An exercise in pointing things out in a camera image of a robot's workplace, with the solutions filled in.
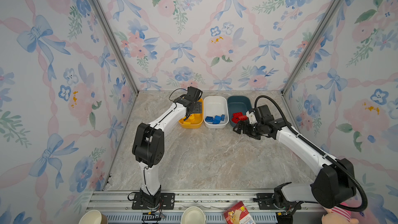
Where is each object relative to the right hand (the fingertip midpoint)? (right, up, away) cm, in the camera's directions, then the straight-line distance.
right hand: (239, 130), depth 84 cm
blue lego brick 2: (-10, +4, +17) cm, 20 cm away
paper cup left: (-65, -33, -20) cm, 76 cm away
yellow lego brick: (-27, +5, +18) cm, 33 cm away
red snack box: (-5, -34, -16) cm, 38 cm away
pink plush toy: (+37, -34, -18) cm, 53 cm away
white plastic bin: (-11, +13, +28) cm, 33 cm away
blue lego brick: (-16, +5, +17) cm, 24 cm away
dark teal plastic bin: (+6, +15, +27) cm, 31 cm away
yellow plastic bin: (-25, +4, +19) cm, 32 cm away
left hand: (-25, +13, +9) cm, 30 cm away
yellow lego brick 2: (-30, +2, +14) cm, 33 cm away
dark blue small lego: (-6, +6, +20) cm, 22 cm away
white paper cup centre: (-24, -37, -13) cm, 46 cm away
